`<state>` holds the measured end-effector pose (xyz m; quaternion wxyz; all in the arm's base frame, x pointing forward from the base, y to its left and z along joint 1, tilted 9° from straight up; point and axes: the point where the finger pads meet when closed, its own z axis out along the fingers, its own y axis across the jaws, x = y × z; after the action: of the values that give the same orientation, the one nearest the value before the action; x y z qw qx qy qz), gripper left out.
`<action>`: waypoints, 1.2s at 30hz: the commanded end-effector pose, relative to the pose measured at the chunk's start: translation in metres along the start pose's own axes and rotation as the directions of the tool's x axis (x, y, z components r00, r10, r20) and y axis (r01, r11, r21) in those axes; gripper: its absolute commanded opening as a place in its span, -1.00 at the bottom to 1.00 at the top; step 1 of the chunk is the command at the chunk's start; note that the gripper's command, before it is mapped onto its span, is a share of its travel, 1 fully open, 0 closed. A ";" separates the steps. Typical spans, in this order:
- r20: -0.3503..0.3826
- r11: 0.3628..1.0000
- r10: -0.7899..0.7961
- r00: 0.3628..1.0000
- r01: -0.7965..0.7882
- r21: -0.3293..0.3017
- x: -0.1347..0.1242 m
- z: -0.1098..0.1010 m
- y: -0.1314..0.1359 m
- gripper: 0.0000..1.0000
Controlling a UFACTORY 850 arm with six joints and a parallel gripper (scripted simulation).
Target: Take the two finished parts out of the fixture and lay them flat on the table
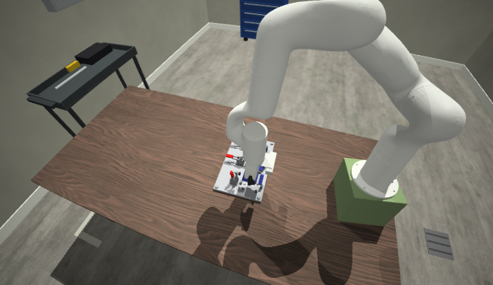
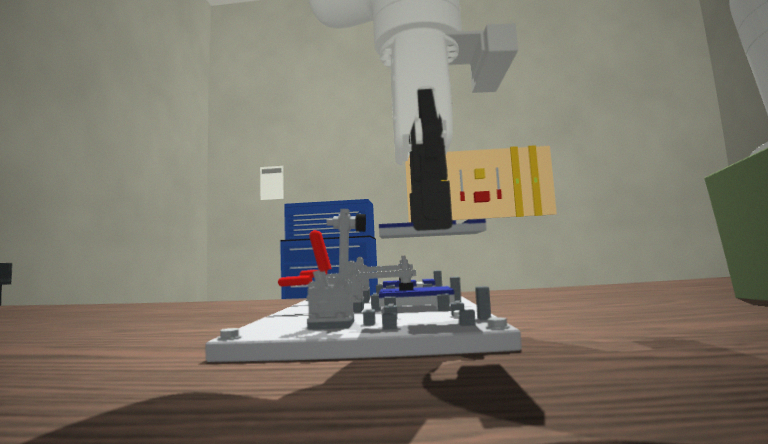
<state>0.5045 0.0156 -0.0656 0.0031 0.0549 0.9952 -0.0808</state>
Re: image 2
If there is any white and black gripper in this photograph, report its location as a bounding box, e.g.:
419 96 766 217
380 31 459 231

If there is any blue rectangular block with white slot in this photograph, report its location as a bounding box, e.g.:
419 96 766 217
383 279 435 289

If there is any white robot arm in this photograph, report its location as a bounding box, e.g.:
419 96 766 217
309 0 768 114

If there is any blue rectangular block with white band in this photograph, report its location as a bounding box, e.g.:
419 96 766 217
379 219 487 239

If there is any blue metal plate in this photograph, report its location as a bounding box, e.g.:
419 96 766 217
379 286 455 307

